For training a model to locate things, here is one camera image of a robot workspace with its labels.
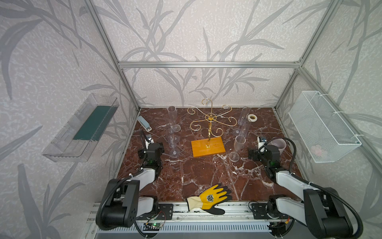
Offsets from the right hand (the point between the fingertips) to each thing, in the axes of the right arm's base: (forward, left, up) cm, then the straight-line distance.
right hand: (256, 142), depth 91 cm
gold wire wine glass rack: (+18, +39, -7) cm, 43 cm away
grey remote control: (+17, +75, -3) cm, 77 cm away
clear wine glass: (+13, +7, +14) cm, 21 cm away
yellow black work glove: (-32, +31, -5) cm, 45 cm away
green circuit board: (-41, +56, -6) cm, 70 cm away
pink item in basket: (-12, -23, +14) cm, 30 cm away
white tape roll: (+24, -4, -8) cm, 26 cm away
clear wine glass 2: (+19, +3, -7) cm, 20 cm away
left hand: (+1, +65, +4) cm, 65 cm away
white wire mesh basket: (-13, -18, +28) cm, 36 cm away
